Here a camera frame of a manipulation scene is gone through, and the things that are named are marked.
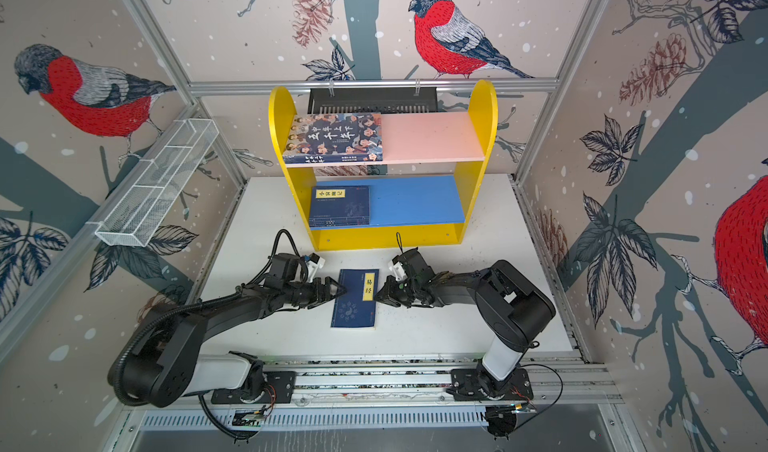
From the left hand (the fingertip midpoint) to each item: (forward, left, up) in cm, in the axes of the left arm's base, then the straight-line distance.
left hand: (338, 294), depth 84 cm
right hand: (-1, -10, -3) cm, 11 cm away
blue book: (+24, +1, +12) cm, 26 cm away
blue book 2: (-2, -5, -5) cm, 7 cm away
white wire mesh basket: (+12, +47, +25) cm, 54 cm away
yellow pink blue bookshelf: (+23, -29, +10) cm, 39 cm away
